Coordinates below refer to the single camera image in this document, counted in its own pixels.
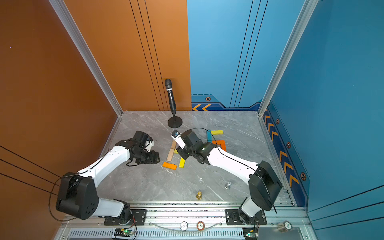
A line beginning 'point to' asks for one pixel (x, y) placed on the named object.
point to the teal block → (209, 138)
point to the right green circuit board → (250, 233)
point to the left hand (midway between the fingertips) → (155, 158)
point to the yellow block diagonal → (176, 151)
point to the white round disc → (183, 226)
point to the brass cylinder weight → (199, 195)
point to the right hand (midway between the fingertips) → (181, 145)
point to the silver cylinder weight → (227, 185)
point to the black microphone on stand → (174, 122)
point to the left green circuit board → (123, 232)
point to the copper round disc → (200, 225)
